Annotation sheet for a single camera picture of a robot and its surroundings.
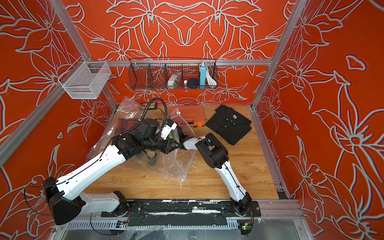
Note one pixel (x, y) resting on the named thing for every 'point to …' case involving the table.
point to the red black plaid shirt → (125, 124)
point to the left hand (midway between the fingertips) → (180, 144)
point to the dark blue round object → (193, 83)
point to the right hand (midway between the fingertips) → (152, 140)
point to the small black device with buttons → (151, 106)
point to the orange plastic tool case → (193, 115)
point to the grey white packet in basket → (173, 80)
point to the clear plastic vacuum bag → (179, 162)
